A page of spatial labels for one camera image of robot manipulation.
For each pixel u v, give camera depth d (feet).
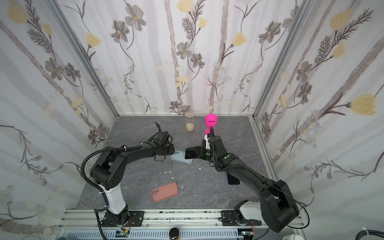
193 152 3.28
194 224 2.41
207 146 2.45
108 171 1.62
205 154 2.40
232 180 2.84
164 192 2.75
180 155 3.21
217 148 2.09
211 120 3.45
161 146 2.50
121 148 1.79
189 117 3.32
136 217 2.41
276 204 1.36
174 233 2.06
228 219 2.41
